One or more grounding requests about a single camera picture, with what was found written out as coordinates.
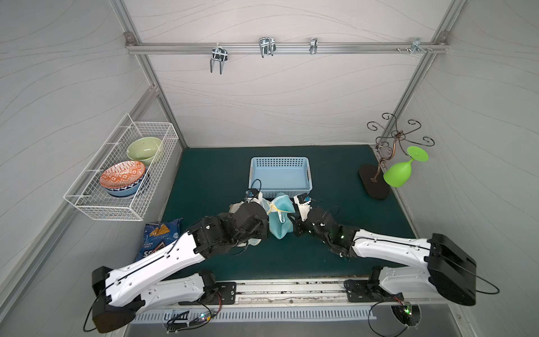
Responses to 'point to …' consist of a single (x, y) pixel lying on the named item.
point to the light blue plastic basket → (274, 175)
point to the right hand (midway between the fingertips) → (289, 213)
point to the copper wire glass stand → (374, 180)
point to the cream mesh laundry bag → (268, 208)
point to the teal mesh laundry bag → (281, 218)
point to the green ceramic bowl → (144, 149)
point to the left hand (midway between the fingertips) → (270, 223)
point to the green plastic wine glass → (398, 174)
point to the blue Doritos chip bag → (157, 235)
